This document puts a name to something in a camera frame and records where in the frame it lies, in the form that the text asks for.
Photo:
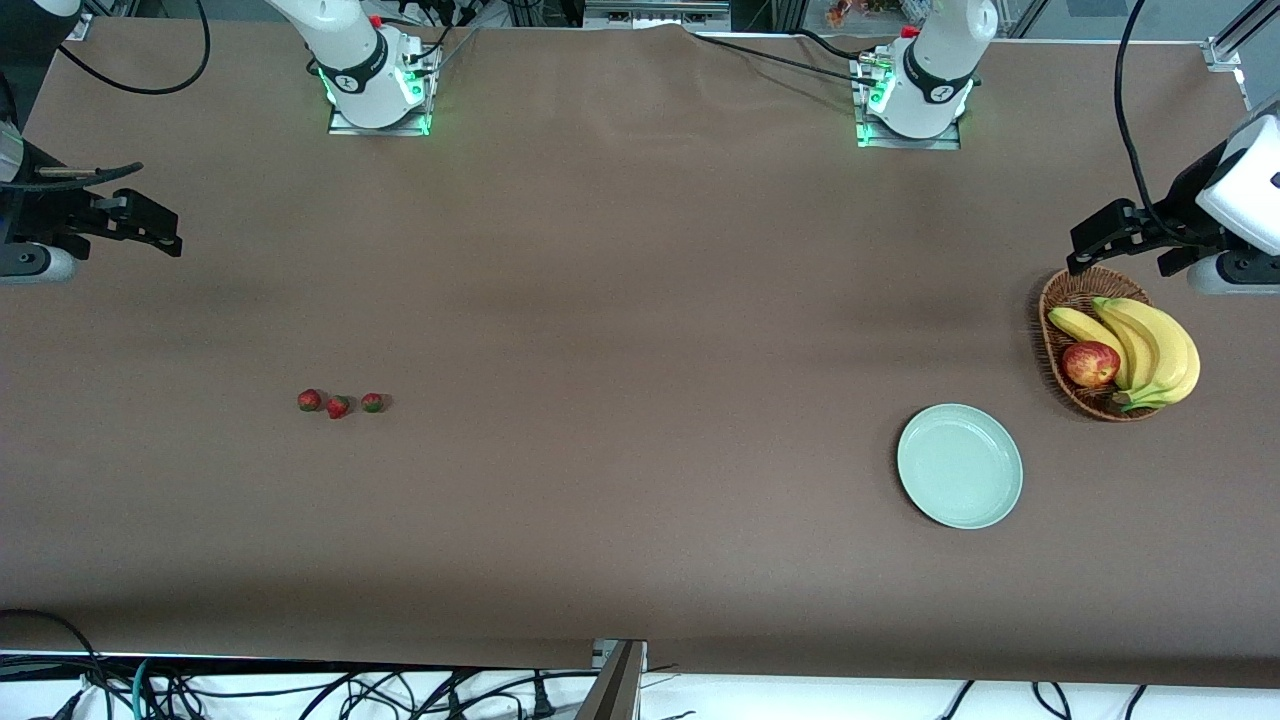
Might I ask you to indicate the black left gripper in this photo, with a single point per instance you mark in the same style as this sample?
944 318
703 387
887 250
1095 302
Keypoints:
1184 206

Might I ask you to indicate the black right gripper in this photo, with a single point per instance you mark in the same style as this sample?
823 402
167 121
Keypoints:
40 213

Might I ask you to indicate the red toy strawberry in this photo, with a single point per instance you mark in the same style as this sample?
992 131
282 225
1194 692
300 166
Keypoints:
372 402
310 400
338 407

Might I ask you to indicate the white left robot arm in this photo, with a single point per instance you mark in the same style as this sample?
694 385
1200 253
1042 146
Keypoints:
935 70

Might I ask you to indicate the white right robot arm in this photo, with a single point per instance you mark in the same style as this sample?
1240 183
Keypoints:
350 60

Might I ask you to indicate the pale green round plate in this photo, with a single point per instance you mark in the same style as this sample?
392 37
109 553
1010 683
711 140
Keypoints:
960 480

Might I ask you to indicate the brown wicker basket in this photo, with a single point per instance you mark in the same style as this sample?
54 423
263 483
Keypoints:
1075 290

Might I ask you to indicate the small yellow banana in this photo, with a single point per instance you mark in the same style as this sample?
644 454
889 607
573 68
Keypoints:
1080 325

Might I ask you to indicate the yellow banana bunch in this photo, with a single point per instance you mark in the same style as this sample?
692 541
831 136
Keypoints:
1185 360

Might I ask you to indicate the red apple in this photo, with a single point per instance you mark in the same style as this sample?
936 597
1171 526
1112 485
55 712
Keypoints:
1090 365

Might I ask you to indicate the colourful toy pile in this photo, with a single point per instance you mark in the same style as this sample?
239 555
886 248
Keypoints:
845 12

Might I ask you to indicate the grey metal box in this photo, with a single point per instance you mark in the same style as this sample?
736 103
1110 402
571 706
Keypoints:
650 15

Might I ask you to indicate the table cover cloth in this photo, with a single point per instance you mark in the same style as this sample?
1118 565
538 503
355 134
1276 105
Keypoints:
640 550

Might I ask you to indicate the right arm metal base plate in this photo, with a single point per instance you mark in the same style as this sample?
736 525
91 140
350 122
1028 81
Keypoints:
345 125

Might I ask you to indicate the aluminium camera post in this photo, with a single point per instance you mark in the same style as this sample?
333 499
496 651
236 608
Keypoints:
615 690

